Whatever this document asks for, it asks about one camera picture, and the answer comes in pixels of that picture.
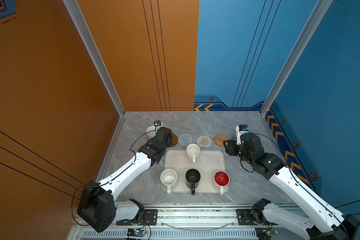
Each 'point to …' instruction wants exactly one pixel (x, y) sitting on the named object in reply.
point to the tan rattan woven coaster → (219, 139)
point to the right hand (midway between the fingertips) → (225, 143)
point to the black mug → (192, 179)
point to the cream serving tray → (208, 162)
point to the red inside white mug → (221, 179)
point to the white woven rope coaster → (204, 141)
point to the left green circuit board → (136, 232)
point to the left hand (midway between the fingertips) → (168, 135)
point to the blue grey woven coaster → (184, 139)
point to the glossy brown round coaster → (174, 139)
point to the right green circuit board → (265, 233)
